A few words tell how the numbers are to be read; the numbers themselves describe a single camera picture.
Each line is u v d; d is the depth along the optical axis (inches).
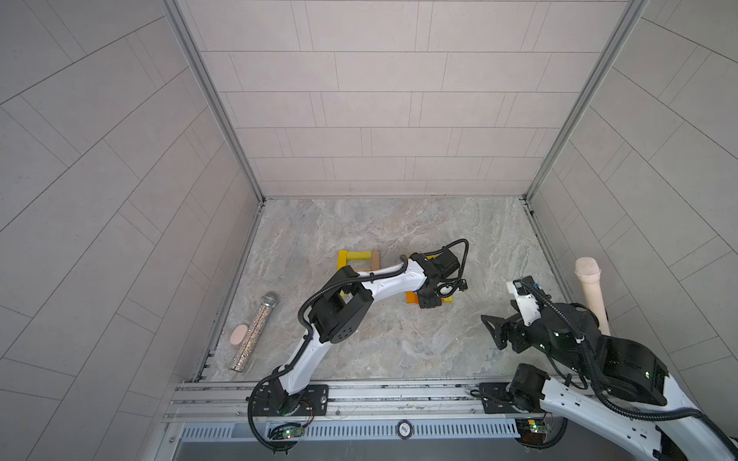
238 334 32.0
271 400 24.3
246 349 30.3
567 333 17.0
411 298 34.5
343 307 20.9
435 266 26.5
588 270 24.6
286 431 25.8
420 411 27.8
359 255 39.0
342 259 38.6
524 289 21.1
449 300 34.7
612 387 16.2
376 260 38.1
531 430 26.8
